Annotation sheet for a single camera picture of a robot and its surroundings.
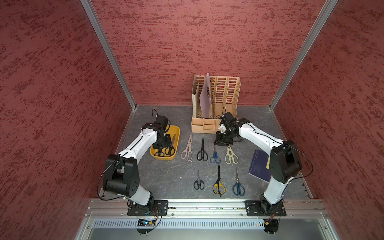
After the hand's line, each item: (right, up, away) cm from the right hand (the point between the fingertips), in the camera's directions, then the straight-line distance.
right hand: (215, 146), depth 87 cm
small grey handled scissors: (-10, -20, -4) cm, 23 cm away
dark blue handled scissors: (+12, -22, -6) cm, 26 cm away
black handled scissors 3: (-8, -7, +6) cm, 12 cm away
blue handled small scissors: (0, -9, +5) cm, 10 cm away
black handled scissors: (-29, -4, +8) cm, 30 cm away
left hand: (-30, -1, -1) cm, 30 cm away
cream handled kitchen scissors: (+10, -7, +5) cm, 14 cm away
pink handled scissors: (-18, -5, +6) cm, 20 cm away
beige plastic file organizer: (+10, +36, +26) cm, 45 cm away
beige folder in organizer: (-13, +30, -1) cm, 33 cm away
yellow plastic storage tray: (-26, +10, -10) cm, 29 cm away
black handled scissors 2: (-36, -6, +7) cm, 37 cm away
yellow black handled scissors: (+1, -22, -8) cm, 23 cm away
